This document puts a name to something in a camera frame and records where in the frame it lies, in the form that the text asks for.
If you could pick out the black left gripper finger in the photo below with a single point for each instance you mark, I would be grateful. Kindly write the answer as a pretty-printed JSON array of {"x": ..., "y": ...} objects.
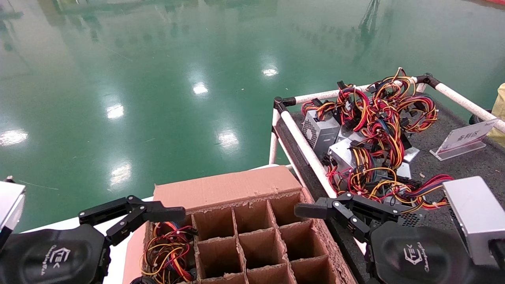
[{"x": 158, "y": 211}]

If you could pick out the person in yellow jacket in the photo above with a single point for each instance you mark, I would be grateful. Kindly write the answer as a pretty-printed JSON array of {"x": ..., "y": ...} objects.
[{"x": 500, "y": 110}]

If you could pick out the brown cardboard box with dividers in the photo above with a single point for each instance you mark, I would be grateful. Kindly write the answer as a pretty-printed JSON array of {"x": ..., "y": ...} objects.
[{"x": 225, "y": 189}]

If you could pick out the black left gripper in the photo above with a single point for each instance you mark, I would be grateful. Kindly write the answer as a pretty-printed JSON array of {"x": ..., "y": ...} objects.
[{"x": 47, "y": 256}]

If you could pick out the white pipe table frame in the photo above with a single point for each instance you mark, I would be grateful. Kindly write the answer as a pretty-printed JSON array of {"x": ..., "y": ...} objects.
[{"x": 303, "y": 142}]

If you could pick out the clear acrylic sign holder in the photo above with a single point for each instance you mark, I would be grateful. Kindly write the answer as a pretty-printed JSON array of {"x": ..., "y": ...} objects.
[{"x": 465, "y": 136}]

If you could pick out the silver power supply vented side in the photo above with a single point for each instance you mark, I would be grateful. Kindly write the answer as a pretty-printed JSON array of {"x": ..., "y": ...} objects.
[{"x": 321, "y": 134}]

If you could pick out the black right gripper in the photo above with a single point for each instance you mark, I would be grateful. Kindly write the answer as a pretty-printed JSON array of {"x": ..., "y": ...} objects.
[{"x": 414, "y": 256}]

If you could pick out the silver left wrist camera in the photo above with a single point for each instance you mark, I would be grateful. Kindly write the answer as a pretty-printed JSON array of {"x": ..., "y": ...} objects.
[{"x": 10, "y": 205}]

